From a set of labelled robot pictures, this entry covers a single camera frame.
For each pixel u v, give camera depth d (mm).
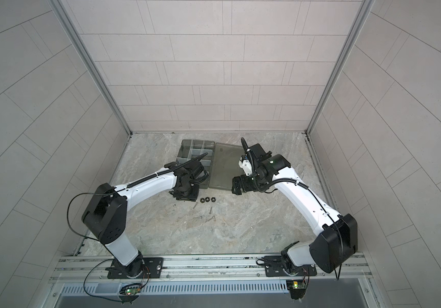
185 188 708
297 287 680
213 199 889
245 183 660
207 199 889
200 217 843
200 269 715
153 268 710
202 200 889
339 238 385
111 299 644
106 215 444
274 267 708
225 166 1030
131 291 642
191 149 1045
